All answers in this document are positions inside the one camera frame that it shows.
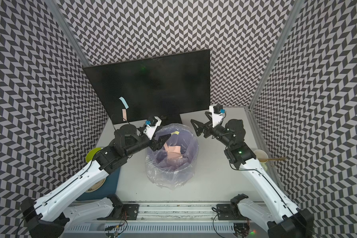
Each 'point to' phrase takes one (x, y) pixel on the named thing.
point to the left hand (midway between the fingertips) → (164, 132)
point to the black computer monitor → (160, 87)
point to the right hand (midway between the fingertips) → (199, 119)
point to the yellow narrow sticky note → (176, 132)
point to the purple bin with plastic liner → (171, 166)
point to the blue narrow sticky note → (124, 102)
